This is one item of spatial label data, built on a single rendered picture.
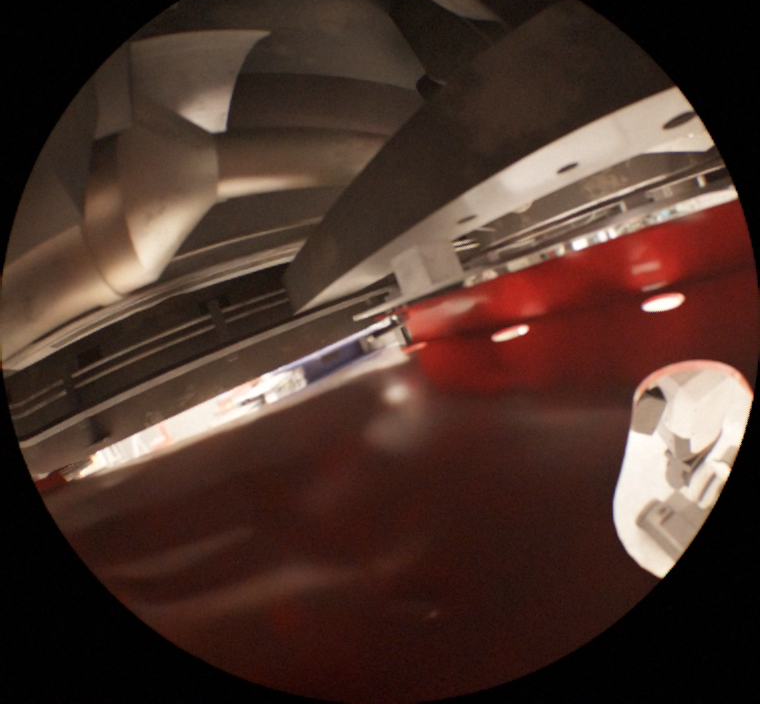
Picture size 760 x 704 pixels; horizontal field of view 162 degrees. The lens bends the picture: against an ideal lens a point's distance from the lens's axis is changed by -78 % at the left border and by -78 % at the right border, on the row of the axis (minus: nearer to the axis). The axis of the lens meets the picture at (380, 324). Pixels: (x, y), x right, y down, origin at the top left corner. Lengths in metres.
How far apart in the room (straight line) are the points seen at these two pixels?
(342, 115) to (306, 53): 0.13
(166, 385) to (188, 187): 0.27
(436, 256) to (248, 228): 0.25
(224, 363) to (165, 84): 0.34
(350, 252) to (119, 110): 0.20
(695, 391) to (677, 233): 0.59
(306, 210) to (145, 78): 0.29
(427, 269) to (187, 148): 0.22
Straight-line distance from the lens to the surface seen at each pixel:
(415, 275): 0.24
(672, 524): 1.78
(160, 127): 0.22
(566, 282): 0.24
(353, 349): 1.44
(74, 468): 0.50
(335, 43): 0.47
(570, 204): 0.72
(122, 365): 0.40
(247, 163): 0.24
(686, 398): 0.77
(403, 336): 0.42
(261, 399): 0.90
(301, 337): 0.41
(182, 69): 0.30
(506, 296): 0.26
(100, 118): 0.15
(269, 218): 0.40
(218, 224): 0.38
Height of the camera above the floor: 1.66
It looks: 4 degrees down
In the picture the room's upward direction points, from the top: 22 degrees counter-clockwise
